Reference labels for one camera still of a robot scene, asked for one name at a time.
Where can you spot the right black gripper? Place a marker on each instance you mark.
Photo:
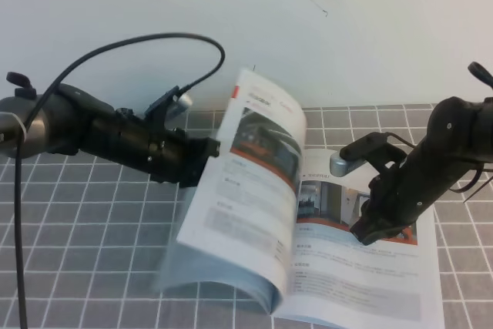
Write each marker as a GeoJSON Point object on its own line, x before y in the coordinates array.
{"type": "Point", "coordinates": [404, 193]}

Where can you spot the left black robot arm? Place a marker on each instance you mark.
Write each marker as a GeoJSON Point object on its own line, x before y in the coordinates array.
{"type": "Point", "coordinates": [73, 121]}

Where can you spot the grey white-checked tablecloth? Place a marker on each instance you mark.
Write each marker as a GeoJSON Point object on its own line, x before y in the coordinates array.
{"type": "Point", "coordinates": [94, 233]}

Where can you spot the white logistics brochure book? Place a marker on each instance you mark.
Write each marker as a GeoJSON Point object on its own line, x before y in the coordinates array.
{"type": "Point", "coordinates": [272, 219]}

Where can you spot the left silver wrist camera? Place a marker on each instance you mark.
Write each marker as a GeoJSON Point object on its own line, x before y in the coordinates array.
{"type": "Point", "coordinates": [167, 107]}

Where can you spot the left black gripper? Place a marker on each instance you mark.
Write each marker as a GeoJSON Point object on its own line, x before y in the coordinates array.
{"type": "Point", "coordinates": [168, 156]}

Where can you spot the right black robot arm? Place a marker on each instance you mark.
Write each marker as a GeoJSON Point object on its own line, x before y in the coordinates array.
{"type": "Point", "coordinates": [458, 140]}

